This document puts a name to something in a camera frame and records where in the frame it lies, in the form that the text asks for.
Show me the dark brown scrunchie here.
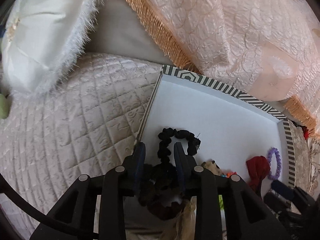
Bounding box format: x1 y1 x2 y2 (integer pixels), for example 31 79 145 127
157 127 201 163

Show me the black scrunchie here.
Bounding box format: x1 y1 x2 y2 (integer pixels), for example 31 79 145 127
137 163 191 221

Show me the leopard print bow scrunchie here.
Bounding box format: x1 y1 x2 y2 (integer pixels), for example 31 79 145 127
174 161 223 240

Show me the striped white jewelry tray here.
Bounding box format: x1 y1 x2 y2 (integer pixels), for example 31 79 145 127
137 65 296 186

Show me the red scrunchie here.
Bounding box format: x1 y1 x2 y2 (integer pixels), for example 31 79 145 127
246 156 270 192

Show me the green and blue plush toy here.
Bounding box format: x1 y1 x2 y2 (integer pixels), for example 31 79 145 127
0 94 10 119

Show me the peach fringed bedspread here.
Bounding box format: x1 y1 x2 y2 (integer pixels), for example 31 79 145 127
125 0 319 137

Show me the white round satin cushion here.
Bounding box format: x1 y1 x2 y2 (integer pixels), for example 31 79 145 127
1 0 103 95

